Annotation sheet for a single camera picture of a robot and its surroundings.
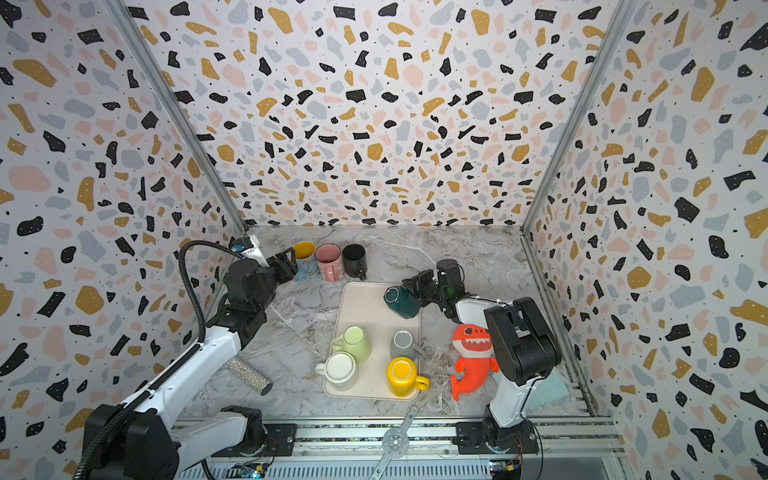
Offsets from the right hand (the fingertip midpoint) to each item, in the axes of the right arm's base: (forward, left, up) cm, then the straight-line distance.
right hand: (397, 272), depth 90 cm
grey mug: (-21, -2, -4) cm, 21 cm away
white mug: (-26, +15, -6) cm, 31 cm away
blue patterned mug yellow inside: (+7, +30, -4) cm, 31 cm away
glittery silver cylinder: (-28, +40, -10) cm, 50 cm away
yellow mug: (-30, -2, -4) cm, 30 cm away
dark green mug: (-9, -2, -1) cm, 9 cm away
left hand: (-2, +30, +14) cm, 33 cm away
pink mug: (+6, +22, -3) cm, 24 cm away
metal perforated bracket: (-43, -1, -14) cm, 45 cm away
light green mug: (-20, +11, -4) cm, 23 cm away
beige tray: (-20, +6, -13) cm, 25 cm away
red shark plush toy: (-23, -22, -10) cm, 34 cm away
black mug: (+9, +15, -6) cm, 18 cm away
